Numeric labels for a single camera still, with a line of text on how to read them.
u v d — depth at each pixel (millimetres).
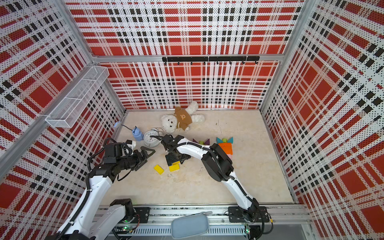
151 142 984
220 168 588
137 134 987
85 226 412
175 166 884
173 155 804
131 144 735
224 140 1020
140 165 771
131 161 670
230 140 1018
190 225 693
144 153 697
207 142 992
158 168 897
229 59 884
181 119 1065
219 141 1011
